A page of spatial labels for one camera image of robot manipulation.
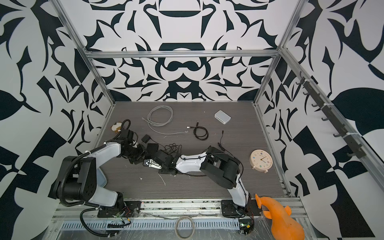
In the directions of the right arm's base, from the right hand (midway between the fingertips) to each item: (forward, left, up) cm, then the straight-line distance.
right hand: (160, 160), depth 89 cm
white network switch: (+32, -41, 0) cm, 52 cm away
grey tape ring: (-33, -19, 0) cm, 38 cm away
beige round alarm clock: (-1, -59, -1) cm, 59 cm away
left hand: (+3, +7, +2) cm, 8 cm away
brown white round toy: (+23, +32, +3) cm, 39 cm away
